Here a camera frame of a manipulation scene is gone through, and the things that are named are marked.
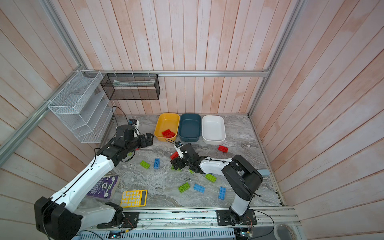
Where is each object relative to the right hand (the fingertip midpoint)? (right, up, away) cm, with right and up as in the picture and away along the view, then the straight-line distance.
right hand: (177, 157), depth 92 cm
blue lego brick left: (-13, -3, +1) cm, 13 cm away
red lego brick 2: (-2, +1, +3) cm, 4 cm away
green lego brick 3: (+8, -2, -22) cm, 24 cm away
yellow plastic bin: (-9, +19, +16) cm, 27 cm away
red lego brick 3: (+30, +4, +7) cm, 31 cm away
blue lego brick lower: (+13, -16, -8) cm, 22 cm away
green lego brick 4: (+4, -16, -6) cm, 18 cm away
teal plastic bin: (+8, +19, +19) cm, 28 cm away
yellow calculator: (-23, -20, -13) cm, 33 cm away
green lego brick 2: (-3, -6, -2) cm, 7 cm away
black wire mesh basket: (-34, +49, +14) cm, 61 cm away
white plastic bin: (+26, +16, +18) cm, 36 cm away
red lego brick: (-7, +15, +13) cm, 21 cm away
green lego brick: (-21, -5, +1) cm, 21 cm away
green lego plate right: (+20, -11, -6) cm, 24 cm away
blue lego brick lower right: (+26, -17, -12) cm, 33 cm away
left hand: (-16, +13, -11) cm, 23 cm away
